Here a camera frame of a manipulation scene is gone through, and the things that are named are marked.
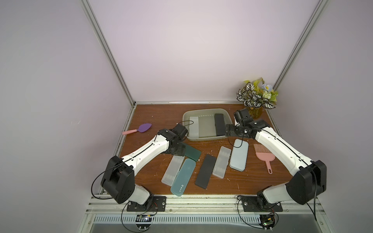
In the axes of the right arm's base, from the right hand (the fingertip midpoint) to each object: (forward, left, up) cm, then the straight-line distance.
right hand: (233, 128), depth 83 cm
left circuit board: (-44, +49, -21) cm, 69 cm away
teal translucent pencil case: (-23, +29, -16) cm, 41 cm away
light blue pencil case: (-10, -5, -16) cm, 20 cm away
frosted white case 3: (-18, +8, -16) cm, 25 cm away
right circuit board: (-42, -14, -19) cm, 48 cm away
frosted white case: (+12, +24, -16) cm, 31 cm away
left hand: (-11, +33, -8) cm, 36 cm away
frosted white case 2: (-19, +36, -18) cm, 44 cm away
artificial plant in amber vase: (+18, -15, +8) cm, 25 cm away
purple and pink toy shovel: (+10, +62, -16) cm, 65 cm away
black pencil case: (+18, +4, -18) cm, 26 cm away
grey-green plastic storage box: (+17, +15, -19) cm, 30 cm away
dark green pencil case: (-8, +25, -15) cm, 30 cm away
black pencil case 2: (-19, +16, -18) cm, 31 cm away
